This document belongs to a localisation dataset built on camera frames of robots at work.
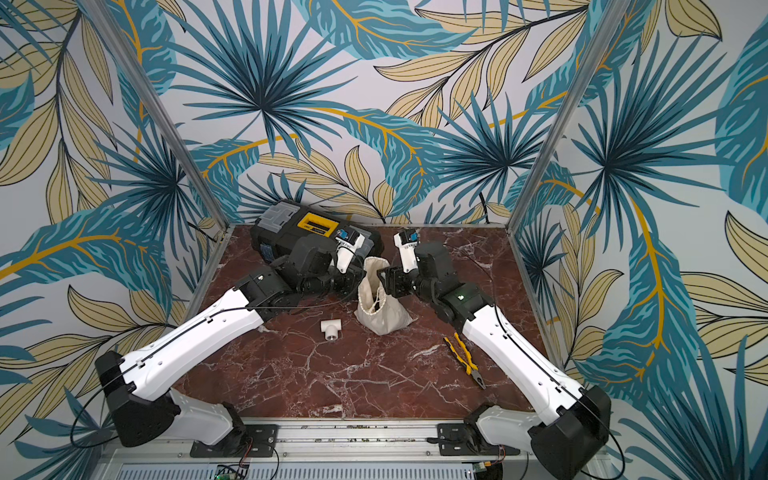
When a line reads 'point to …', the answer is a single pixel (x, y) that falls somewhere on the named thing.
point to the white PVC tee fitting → (331, 329)
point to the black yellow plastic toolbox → (281, 223)
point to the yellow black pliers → (470, 366)
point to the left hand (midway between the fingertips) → (362, 277)
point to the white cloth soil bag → (382, 312)
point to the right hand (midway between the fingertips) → (367, 282)
